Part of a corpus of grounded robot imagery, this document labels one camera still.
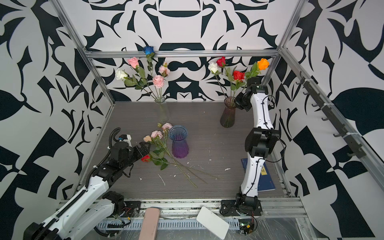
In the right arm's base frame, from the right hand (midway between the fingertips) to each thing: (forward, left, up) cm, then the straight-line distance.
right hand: (237, 101), depth 91 cm
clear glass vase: (+4, +47, -17) cm, 50 cm away
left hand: (-25, +52, -6) cm, 58 cm away
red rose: (+8, 0, +11) cm, 14 cm away
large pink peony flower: (+5, +46, +12) cm, 47 cm away
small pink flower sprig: (+14, +44, +13) cm, 48 cm away
